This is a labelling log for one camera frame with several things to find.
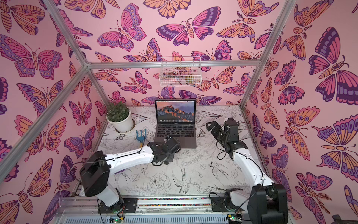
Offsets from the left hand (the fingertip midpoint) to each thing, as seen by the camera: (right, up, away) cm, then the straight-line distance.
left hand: (171, 154), depth 86 cm
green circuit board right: (+33, -29, -15) cm, 46 cm away
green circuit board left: (-26, -30, -14) cm, 43 cm away
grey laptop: (+2, +22, +20) cm, 30 cm away
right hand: (+25, +17, -2) cm, 30 cm away
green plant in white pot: (-35, +25, +8) cm, 44 cm away
